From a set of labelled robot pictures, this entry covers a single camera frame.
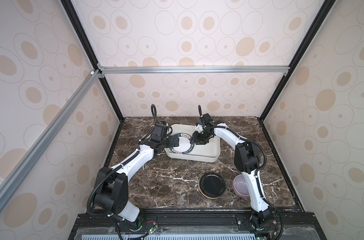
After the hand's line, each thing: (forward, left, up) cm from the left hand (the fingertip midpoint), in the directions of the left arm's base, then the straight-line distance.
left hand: (175, 136), depth 87 cm
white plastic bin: (-1, -21, -17) cm, 27 cm away
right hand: (+4, -10, -12) cm, 16 cm away
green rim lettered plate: (+4, -5, -18) cm, 19 cm away
